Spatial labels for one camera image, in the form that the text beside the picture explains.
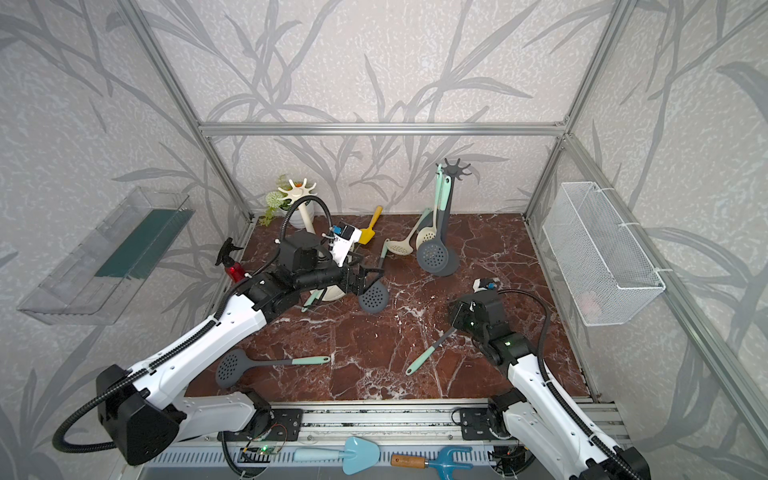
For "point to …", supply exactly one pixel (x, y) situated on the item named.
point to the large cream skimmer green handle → (430, 235)
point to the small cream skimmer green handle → (404, 247)
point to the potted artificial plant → (277, 208)
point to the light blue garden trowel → (358, 455)
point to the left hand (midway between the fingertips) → (373, 267)
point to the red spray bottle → (233, 269)
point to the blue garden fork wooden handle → (445, 465)
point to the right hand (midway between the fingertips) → (452, 305)
